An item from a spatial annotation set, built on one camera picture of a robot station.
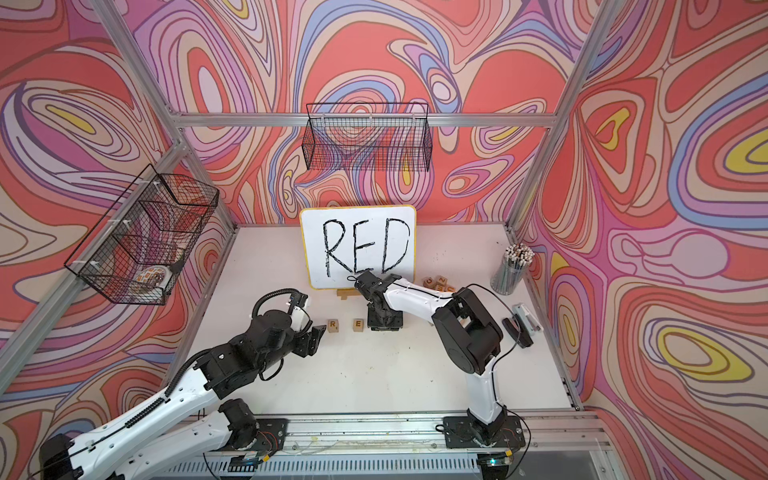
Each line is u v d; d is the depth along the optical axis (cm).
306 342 65
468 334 51
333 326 90
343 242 88
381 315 78
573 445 74
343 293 94
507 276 93
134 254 74
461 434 72
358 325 90
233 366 53
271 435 73
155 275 72
